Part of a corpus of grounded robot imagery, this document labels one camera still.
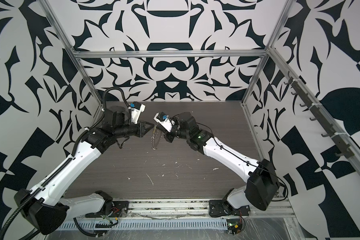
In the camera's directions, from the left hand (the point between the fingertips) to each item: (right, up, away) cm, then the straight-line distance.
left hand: (154, 122), depth 70 cm
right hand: (+2, -1, +2) cm, 3 cm away
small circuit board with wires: (+37, -49, +1) cm, 61 cm away
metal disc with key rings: (0, -6, +3) cm, 7 cm away
